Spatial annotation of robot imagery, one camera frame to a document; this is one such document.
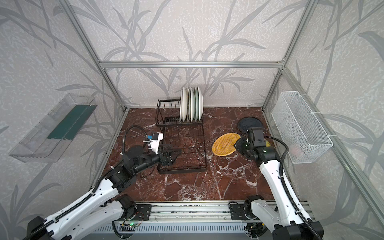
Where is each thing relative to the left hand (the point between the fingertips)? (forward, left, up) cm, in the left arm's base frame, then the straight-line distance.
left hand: (176, 149), depth 69 cm
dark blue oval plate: (+34, -45, -22) cm, 61 cm away
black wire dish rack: (+22, -4, -23) cm, 33 cm away
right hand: (+7, -29, -5) cm, 30 cm away
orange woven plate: (+9, -25, -11) cm, 29 cm away
